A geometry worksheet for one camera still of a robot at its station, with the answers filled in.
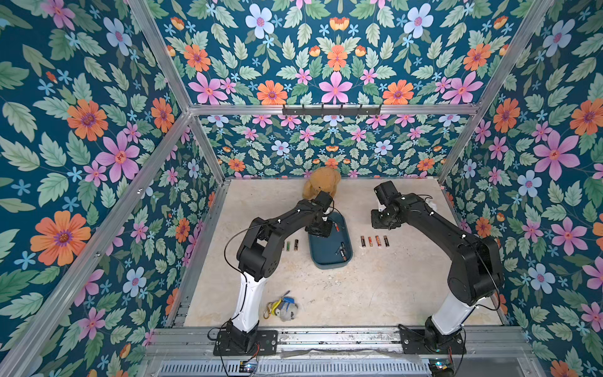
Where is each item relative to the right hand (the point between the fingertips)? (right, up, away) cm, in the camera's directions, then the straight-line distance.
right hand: (378, 221), depth 90 cm
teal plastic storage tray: (-16, -12, +3) cm, 21 cm away
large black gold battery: (+5, -9, +6) cm, 12 cm away
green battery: (-36, -11, +6) cm, 38 cm away
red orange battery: (-1, -10, +6) cm, 12 cm away
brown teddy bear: (-22, +17, +7) cm, 29 cm away
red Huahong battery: (+2, -9, +8) cm, 12 cm away
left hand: (-19, -5, +8) cm, 21 cm away
